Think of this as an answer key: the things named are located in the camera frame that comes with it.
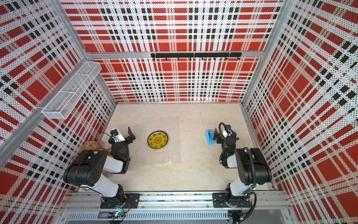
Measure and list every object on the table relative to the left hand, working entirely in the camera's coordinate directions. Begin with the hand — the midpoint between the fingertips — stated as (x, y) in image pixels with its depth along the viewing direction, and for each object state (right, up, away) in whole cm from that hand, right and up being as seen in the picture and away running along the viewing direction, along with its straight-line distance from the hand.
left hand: (125, 129), depth 89 cm
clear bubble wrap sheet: (+29, -17, +2) cm, 33 cm away
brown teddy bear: (-19, -10, -3) cm, 22 cm away
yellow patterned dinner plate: (+19, -8, +10) cm, 23 cm away
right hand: (+66, 0, +3) cm, 66 cm away
